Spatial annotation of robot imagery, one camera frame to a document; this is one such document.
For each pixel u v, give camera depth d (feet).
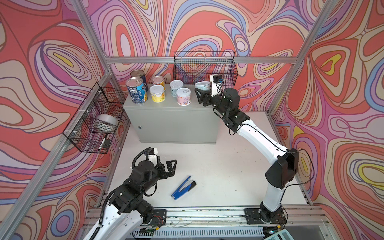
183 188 2.63
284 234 2.17
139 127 2.90
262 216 2.17
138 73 2.52
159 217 2.39
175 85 2.59
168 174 2.04
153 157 2.06
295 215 2.48
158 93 2.42
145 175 1.70
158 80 2.59
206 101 2.17
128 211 1.58
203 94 2.10
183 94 2.41
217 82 1.98
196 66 3.23
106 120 2.41
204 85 2.22
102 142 2.37
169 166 2.05
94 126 2.36
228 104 1.88
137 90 2.31
